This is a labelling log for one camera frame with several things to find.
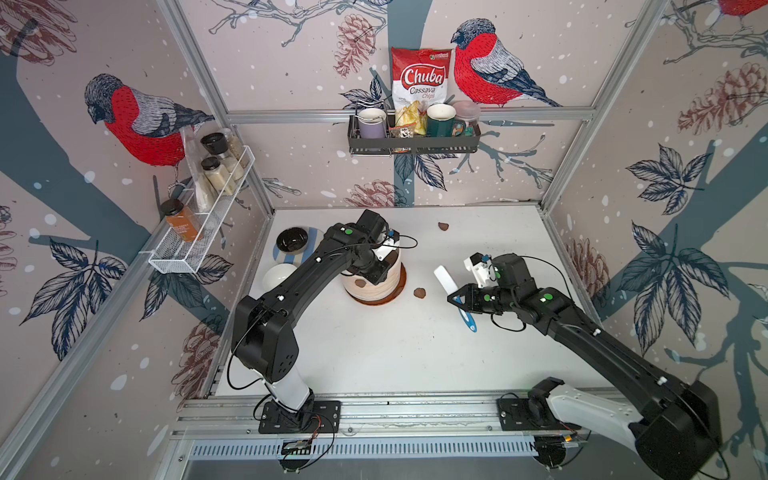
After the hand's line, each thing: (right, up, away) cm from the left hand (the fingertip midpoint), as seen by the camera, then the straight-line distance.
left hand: (385, 267), depth 83 cm
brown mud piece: (+22, +12, +32) cm, 41 cm away
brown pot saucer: (+1, -12, +10) cm, 15 cm away
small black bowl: (-34, +7, +23) cm, 42 cm away
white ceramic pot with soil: (-6, -6, +1) cm, 9 cm away
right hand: (+17, -7, -6) cm, 19 cm away
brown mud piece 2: (+11, -10, +15) cm, 21 cm away
